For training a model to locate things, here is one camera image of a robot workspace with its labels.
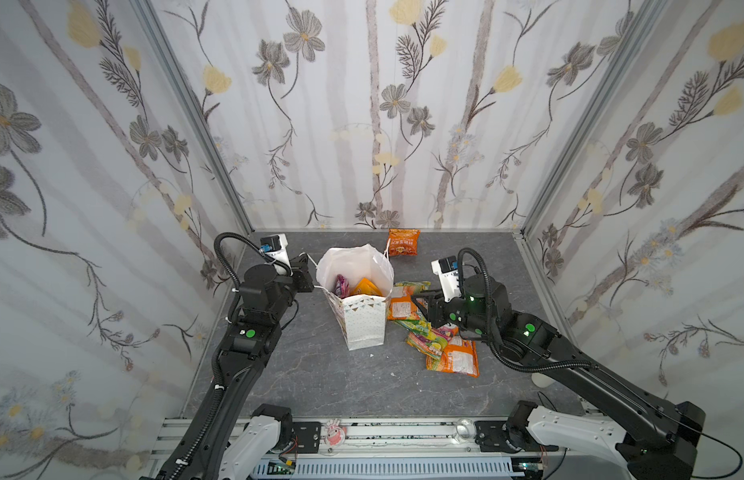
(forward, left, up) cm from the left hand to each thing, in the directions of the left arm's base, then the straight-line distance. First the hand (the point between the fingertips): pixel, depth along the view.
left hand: (303, 247), depth 70 cm
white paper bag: (-10, -13, -17) cm, 24 cm away
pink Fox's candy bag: (-13, -35, -28) cm, 46 cm away
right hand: (-11, -26, -2) cm, 28 cm away
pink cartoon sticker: (-35, -7, -30) cm, 47 cm away
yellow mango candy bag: (+3, -15, -23) cm, 27 cm away
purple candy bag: (+1, -8, -19) cm, 21 cm away
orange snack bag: (-17, -42, -28) cm, 53 cm away
